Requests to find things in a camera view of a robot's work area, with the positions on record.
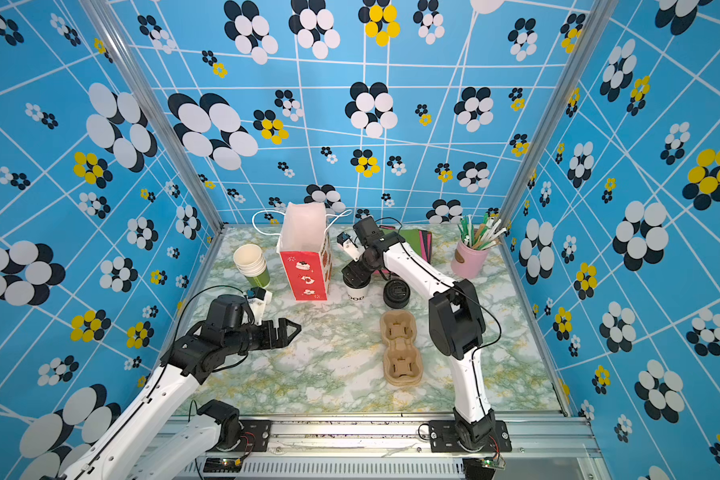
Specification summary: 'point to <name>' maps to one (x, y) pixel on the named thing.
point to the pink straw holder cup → (468, 262)
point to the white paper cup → (358, 294)
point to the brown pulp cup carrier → (403, 359)
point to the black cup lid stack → (396, 293)
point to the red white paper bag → (305, 248)
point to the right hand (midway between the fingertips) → (360, 268)
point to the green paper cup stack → (250, 261)
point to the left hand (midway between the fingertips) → (290, 328)
